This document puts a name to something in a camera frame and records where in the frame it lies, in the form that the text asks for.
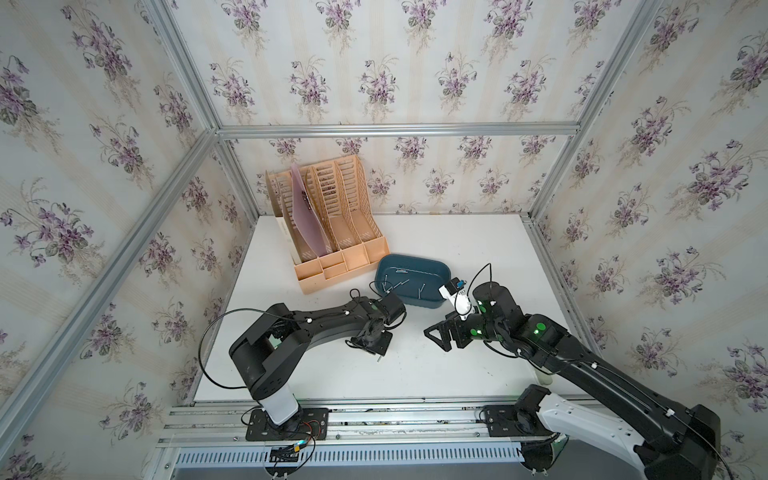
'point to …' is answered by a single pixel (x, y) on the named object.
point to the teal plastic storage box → (415, 279)
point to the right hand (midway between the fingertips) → (440, 325)
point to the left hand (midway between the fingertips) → (380, 351)
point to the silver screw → (379, 359)
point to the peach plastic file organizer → (353, 230)
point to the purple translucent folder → (305, 215)
